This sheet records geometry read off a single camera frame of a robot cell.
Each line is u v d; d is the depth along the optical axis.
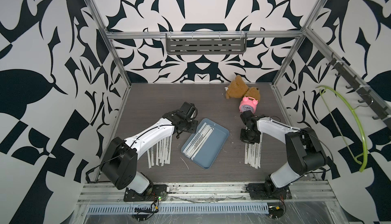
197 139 0.91
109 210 0.78
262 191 0.74
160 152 0.87
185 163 0.83
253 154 0.86
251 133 0.78
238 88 1.06
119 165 0.42
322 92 0.78
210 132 0.94
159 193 0.74
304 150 0.47
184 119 0.65
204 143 0.90
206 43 0.96
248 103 0.98
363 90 0.58
